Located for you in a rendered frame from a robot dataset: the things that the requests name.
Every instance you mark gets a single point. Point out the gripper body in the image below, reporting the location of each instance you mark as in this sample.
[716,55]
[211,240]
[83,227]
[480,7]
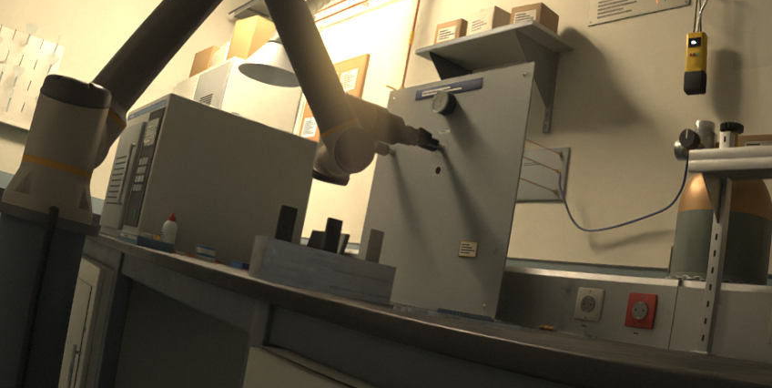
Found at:
[427,139]

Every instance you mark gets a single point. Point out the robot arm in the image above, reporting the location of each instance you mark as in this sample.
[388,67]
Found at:
[181,17]

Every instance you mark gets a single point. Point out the black round valve knob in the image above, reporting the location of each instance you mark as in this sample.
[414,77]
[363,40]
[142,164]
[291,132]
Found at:
[443,103]

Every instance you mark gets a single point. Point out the grey valve panel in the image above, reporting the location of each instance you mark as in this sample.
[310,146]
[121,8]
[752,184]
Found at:
[446,216]

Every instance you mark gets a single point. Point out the grey tool rest block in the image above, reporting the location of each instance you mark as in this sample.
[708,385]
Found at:
[319,270]

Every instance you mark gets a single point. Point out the beige gas analyser machine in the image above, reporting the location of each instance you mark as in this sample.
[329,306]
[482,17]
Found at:
[229,180]

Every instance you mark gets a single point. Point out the yellow handheld gas detector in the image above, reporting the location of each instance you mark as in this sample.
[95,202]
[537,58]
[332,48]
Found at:
[695,62]

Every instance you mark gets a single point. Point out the grey brown gas cylinder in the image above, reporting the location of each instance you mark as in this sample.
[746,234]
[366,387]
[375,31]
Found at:
[751,234]

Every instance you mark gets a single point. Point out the orange clipboard with papers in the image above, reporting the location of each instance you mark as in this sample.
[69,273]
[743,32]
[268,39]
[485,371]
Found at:
[356,74]

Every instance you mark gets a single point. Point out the brown labelled carton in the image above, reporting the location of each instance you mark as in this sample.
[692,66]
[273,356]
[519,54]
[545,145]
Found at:
[534,14]
[450,30]

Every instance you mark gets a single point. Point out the pale labelled carton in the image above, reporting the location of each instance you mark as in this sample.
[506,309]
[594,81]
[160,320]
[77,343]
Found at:
[487,19]

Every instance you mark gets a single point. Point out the white lamp shade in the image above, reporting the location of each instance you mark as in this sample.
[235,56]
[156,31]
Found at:
[268,64]

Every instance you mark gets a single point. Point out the white machine cabinet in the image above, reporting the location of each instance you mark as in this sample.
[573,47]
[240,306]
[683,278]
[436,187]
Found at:
[241,95]

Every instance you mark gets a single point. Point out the large brown cardboard box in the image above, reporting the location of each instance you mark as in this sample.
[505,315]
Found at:
[250,35]

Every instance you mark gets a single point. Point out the small brown cardboard box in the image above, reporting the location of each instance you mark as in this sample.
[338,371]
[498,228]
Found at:
[202,60]

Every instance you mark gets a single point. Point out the small blue white box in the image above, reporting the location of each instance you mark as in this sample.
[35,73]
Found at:
[205,252]

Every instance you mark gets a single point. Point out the grey round regulator knob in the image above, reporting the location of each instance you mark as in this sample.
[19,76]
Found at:
[687,141]

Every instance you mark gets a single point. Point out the white bottle with red cap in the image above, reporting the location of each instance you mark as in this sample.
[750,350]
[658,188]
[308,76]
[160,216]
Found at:
[169,231]

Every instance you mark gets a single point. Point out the flat blue tray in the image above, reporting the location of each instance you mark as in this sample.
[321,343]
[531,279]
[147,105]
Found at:
[142,241]

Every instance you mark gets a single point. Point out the black ribbed cap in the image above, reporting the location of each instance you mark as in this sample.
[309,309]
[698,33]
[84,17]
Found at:
[731,127]

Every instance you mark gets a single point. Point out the grey socket trunking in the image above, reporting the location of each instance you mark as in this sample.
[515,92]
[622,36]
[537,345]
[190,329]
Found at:
[681,319]

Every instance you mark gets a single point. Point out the grey wall shelf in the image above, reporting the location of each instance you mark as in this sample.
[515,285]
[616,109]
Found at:
[519,47]

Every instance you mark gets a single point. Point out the orange wall pipes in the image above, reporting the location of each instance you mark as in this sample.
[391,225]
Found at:
[416,5]

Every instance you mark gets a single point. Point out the white wall socket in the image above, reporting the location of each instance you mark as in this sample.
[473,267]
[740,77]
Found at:
[588,304]

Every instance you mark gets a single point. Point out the red wall socket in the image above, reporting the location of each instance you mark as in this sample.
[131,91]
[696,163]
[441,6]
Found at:
[640,311]

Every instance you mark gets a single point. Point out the metal wall hook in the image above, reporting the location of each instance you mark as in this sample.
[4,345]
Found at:
[702,5]

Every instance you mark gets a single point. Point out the white horizontal rail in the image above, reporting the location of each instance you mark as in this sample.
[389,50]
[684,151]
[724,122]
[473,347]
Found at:
[733,162]

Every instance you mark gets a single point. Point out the white perforated upright bracket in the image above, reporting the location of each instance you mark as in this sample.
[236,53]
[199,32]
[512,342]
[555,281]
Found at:
[718,264]

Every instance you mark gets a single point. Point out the white wall peg rack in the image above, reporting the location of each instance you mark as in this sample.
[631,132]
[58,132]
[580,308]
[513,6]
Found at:
[27,74]

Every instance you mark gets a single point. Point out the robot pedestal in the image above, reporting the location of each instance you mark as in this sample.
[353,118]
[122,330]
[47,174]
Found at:
[36,301]

